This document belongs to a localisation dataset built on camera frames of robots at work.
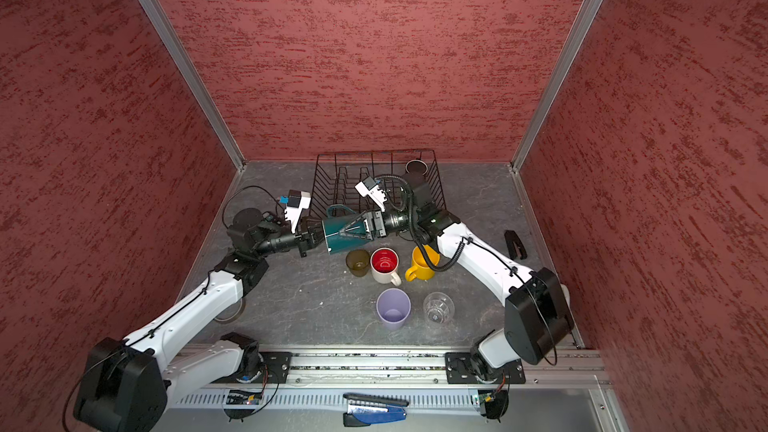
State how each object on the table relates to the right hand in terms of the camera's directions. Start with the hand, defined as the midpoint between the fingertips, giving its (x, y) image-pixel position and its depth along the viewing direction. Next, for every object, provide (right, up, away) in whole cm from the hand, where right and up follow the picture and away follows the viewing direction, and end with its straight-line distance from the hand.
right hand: (347, 238), depth 68 cm
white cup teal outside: (0, +2, -5) cm, 5 cm away
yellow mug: (+19, -12, +16) cm, 27 cm away
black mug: (+19, +18, +35) cm, 44 cm away
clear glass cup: (+24, -22, +15) cm, 36 cm away
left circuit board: (-28, -41, +5) cm, 50 cm away
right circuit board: (+35, -41, +3) cm, 54 cm away
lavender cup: (+11, -22, +14) cm, 28 cm away
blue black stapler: (+4, -40, -1) cm, 40 cm away
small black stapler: (+51, -6, +30) cm, 59 cm away
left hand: (-2, +1, +3) cm, 4 cm away
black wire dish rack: (+9, +21, +47) cm, 52 cm away
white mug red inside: (+8, -13, +24) cm, 28 cm away
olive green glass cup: (0, -12, +23) cm, 26 cm away
